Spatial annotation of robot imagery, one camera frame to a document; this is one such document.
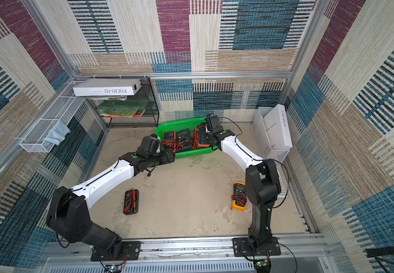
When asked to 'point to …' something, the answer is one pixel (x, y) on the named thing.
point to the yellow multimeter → (239, 197)
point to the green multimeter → (183, 140)
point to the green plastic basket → (189, 123)
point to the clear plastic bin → (261, 139)
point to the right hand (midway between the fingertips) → (204, 134)
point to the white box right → (276, 128)
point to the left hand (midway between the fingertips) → (168, 155)
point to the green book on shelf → (132, 108)
